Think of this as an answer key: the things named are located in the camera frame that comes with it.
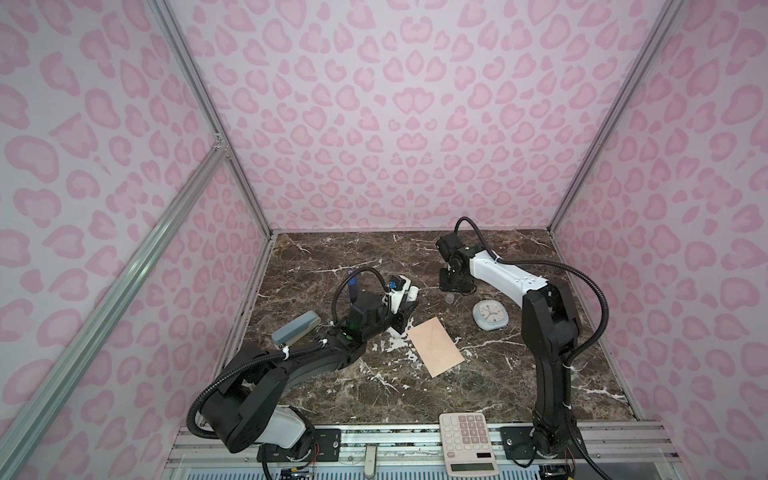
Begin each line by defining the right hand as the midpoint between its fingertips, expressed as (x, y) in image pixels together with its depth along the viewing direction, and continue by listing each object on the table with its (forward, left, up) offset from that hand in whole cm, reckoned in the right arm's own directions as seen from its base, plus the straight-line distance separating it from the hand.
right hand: (451, 284), depth 96 cm
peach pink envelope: (-18, +5, -7) cm, 20 cm away
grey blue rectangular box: (-15, +47, -2) cm, 49 cm away
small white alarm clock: (-9, -12, -4) cm, 15 cm away
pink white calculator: (-43, -1, -5) cm, 44 cm away
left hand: (-11, +11, +10) cm, 19 cm away
